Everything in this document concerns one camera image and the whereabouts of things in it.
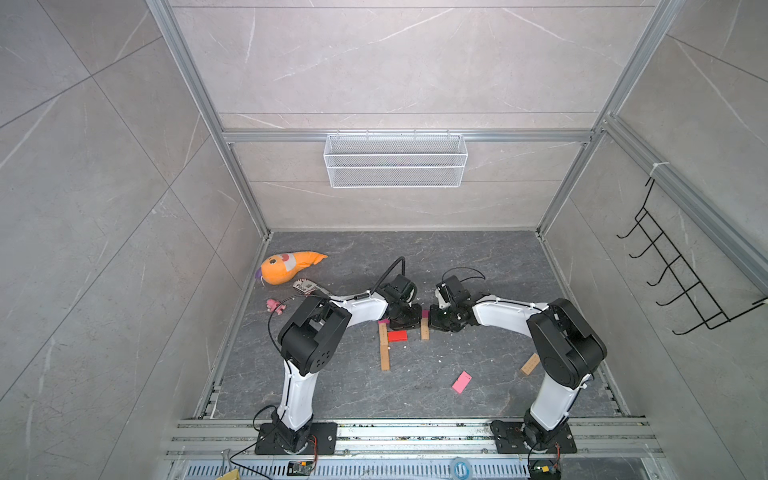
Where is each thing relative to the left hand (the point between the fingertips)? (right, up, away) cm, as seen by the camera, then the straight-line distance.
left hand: (427, 321), depth 93 cm
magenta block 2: (-13, +5, -23) cm, 27 cm away
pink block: (+8, -14, -12) cm, 20 cm away
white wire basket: (-10, +54, +8) cm, 55 cm away
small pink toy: (-51, +5, +2) cm, 51 cm away
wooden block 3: (-14, -8, -6) cm, 17 cm away
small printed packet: (-40, +10, +7) cm, 42 cm away
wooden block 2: (-14, -6, -5) cm, 16 cm away
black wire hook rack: (+54, +14, -30) cm, 63 cm away
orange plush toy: (-49, +17, +5) cm, 52 cm away
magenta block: (-2, +4, -7) cm, 9 cm away
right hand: (+1, -1, +1) cm, 2 cm away
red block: (-9, -3, -5) cm, 11 cm away
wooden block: (-1, -1, -3) cm, 4 cm away
